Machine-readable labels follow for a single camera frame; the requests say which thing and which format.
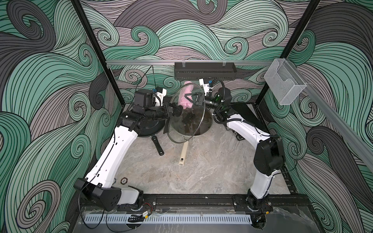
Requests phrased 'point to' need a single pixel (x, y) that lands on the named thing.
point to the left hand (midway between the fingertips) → (178, 107)
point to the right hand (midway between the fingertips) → (182, 98)
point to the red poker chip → (124, 181)
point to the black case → (249, 111)
